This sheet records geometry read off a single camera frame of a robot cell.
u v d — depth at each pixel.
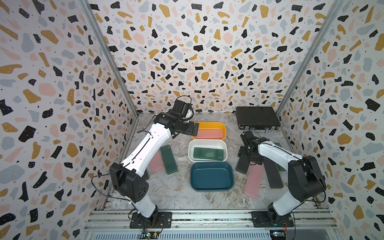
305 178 0.46
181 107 0.60
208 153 0.98
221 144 0.98
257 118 1.17
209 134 1.10
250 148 0.68
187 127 0.70
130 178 0.41
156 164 0.92
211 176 0.88
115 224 0.73
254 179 0.88
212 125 1.09
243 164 0.92
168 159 0.95
